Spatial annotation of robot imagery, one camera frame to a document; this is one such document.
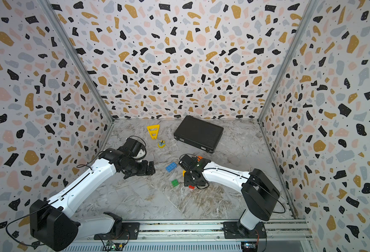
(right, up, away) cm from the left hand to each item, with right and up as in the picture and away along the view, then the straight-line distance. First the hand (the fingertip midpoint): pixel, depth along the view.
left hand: (149, 171), depth 79 cm
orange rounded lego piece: (+26, +9, -11) cm, 29 cm away
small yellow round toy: (+1, +12, +27) cm, 29 cm away
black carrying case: (+26, +19, +34) cm, 47 cm away
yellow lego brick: (+17, -3, +13) cm, 21 cm away
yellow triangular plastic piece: (-7, +21, +35) cm, 42 cm away
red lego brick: (+21, -11, +8) cm, 25 cm away
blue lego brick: (+9, -1, +15) cm, 18 cm away
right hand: (+20, -8, +5) cm, 22 cm away
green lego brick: (+12, -9, +10) cm, 18 cm away
